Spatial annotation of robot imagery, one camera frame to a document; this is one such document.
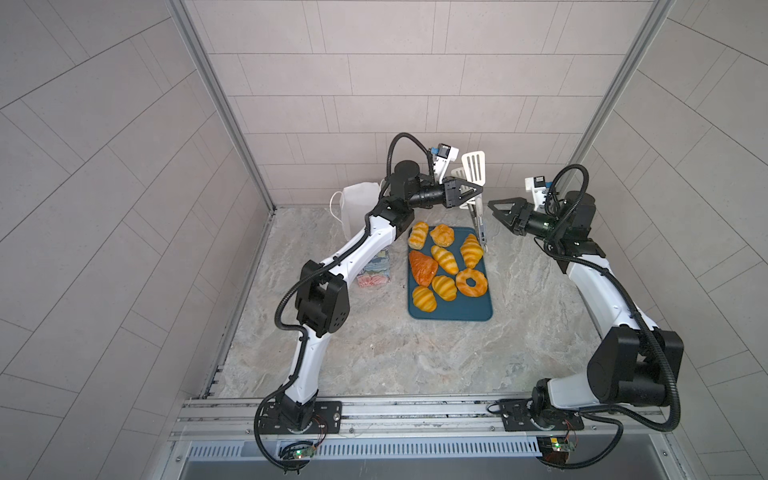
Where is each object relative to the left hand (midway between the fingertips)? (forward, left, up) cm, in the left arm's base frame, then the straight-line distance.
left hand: (485, 186), depth 69 cm
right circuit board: (-47, -16, -38) cm, 63 cm away
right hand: (-1, -3, -7) cm, 8 cm away
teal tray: (-2, +4, -37) cm, 37 cm away
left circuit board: (-49, +41, -34) cm, 72 cm away
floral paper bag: (+10, +34, -18) cm, 40 cm away
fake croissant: (+13, +13, -35) cm, 40 cm away
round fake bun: (+12, +5, -34) cm, 36 cm away
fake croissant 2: (+2, +5, -35) cm, 35 cm away
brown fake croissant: (-1, +12, -34) cm, 36 cm away
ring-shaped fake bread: (-8, -2, -36) cm, 37 cm away
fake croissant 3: (-12, +12, -33) cm, 38 cm away
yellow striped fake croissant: (+6, -5, -35) cm, 35 cm away
